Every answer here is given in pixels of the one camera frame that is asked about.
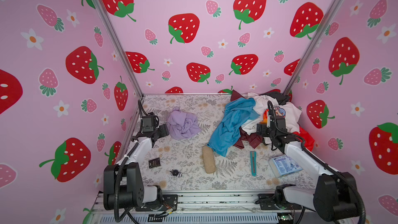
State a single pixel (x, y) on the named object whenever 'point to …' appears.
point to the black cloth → (281, 98)
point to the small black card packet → (155, 162)
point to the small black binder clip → (175, 172)
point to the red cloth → (308, 139)
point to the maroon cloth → (254, 139)
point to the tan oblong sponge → (208, 153)
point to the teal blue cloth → (237, 112)
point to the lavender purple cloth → (182, 125)
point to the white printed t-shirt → (291, 113)
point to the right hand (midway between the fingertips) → (267, 125)
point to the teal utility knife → (253, 162)
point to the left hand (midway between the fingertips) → (160, 128)
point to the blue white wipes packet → (283, 165)
